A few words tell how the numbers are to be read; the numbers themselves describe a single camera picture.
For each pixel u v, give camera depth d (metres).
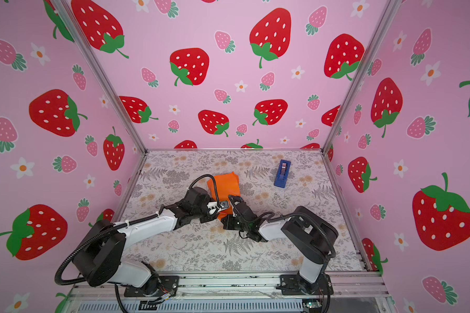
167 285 0.74
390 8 0.69
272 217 0.68
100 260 0.43
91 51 0.80
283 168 1.04
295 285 0.73
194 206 0.68
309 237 0.48
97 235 0.45
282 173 1.04
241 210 0.70
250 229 0.70
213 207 0.75
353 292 0.73
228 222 0.78
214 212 0.75
